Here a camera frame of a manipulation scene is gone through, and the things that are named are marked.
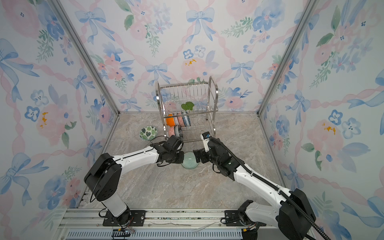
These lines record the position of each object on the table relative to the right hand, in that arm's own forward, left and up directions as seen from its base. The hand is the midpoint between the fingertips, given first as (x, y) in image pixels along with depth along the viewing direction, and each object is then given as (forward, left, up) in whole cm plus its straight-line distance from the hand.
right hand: (201, 147), depth 81 cm
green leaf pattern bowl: (+21, +37, -15) cm, 45 cm away
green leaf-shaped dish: (+21, +7, +11) cm, 25 cm away
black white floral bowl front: (+13, +18, -2) cm, 22 cm away
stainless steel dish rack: (+45, +23, -2) cm, 51 cm away
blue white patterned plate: (+23, +9, -4) cm, 25 cm away
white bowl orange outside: (+22, +20, -4) cm, 30 cm away
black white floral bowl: (+22, +13, -3) cm, 25 cm away
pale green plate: (-1, +7, -15) cm, 16 cm away
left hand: (-1, +10, -10) cm, 14 cm away
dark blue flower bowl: (+12, +13, -2) cm, 18 cm away
